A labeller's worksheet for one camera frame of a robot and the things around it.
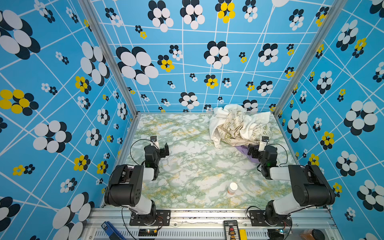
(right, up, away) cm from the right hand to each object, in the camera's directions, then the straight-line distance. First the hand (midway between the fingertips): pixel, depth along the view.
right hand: (258, 145), depth 94 cm
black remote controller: (-23, -37, -25) cm, 50 cm away
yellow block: (-18, -39, -26) cm, 50 cm away
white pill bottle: (-21, -20, -18) cm, 34 cm away
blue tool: (-78, -36, -27) cm, 90 cm away
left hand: (-63, +1, -1) cm, 63 cm away
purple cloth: (-9, -3, +2) cm, 9 cm away
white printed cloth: (-17, +13, +1) cm, 22 cm away
